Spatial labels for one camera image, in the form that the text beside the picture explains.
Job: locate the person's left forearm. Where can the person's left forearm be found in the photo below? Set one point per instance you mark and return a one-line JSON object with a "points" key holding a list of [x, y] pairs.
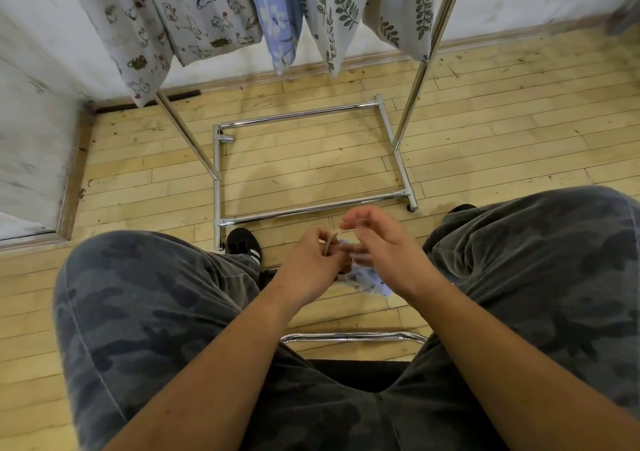
{"points": [[200, 380]]}

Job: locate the grey metal furniture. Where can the grey metal furniture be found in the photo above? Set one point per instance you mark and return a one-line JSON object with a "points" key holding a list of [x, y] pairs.
{"points": [[625, 15]]}

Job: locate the black baseboard strip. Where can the black baseboard strip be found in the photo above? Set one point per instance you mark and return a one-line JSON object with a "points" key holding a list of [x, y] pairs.
{"points": [[150, 101]]}

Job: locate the blue floral bag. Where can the blue floral bag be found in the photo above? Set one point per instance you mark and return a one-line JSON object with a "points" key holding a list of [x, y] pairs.
{"points": [[367, 280]]}

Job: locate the chrome clothes rack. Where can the chrome clothes rack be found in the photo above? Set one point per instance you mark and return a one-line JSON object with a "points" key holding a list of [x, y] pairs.
{"points": [[430, 50]]}

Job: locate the person's right hand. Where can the person's right hand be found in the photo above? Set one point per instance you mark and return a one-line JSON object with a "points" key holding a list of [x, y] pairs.
{"points": [[395, 250]]}

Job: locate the black striped left shoe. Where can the black striped left shoe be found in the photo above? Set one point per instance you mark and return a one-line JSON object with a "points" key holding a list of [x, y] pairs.
{"points": [[245, 243]]}

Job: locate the black striped right shoe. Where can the black striped right shoe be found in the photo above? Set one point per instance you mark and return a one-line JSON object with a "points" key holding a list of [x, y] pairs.
{"points": [[462, 209]]}

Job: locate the chrome chair frame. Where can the chrome chair frame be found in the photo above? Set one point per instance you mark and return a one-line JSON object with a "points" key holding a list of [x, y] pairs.
{"points": [[355, 337]]}

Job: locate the person's left hand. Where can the person's left hand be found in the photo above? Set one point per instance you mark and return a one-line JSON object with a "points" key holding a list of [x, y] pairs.
{"points": [[310, 270]]}

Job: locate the black chair seat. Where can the black chair seat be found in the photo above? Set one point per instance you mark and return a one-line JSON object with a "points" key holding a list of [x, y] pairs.
{"points": [[360, 373]]}

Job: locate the person's right forearm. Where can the person's right forearm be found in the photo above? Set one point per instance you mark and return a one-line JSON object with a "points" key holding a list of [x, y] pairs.
{"points": [[530, 370]]}

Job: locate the black striped shoe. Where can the black striped shoe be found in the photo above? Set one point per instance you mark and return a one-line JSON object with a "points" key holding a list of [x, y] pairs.
{"points": [[462, 209], [245, 243]]}

